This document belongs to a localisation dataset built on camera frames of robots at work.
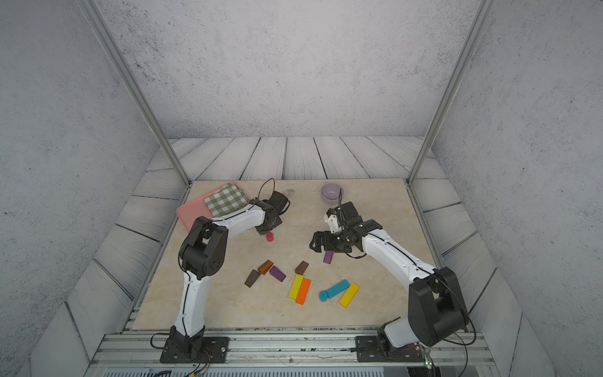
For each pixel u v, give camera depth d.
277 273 0.89
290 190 1.19
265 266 0.91
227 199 1.12
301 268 0.91
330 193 1.12
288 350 0.74
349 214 0.68
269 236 0.98
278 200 0.85
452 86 0.87
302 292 0.85
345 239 0.62
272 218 0.78
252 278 0.89
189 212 1.08
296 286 0.86
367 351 0.73
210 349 0.73
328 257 0.93
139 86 0.88
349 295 0.84
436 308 0.42
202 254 0.56
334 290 0.85
